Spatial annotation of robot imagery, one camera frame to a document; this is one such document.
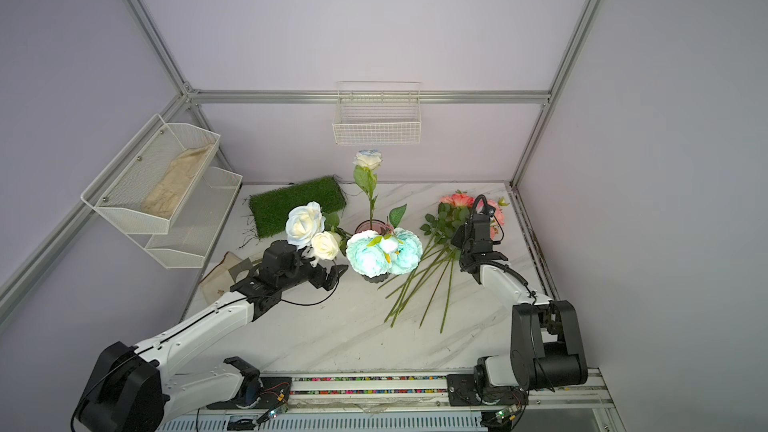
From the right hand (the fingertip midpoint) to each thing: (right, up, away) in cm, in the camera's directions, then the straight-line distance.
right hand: (468, 234), depth 92 cm
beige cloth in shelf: (-83, +12, -15) cm, 85 cm away
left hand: (-41, -7, -9) cm, 43 cm away
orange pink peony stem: (0, +10, +9) cm, 14 cm away
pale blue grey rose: (-31, +17, -16) cm, 39 cm away
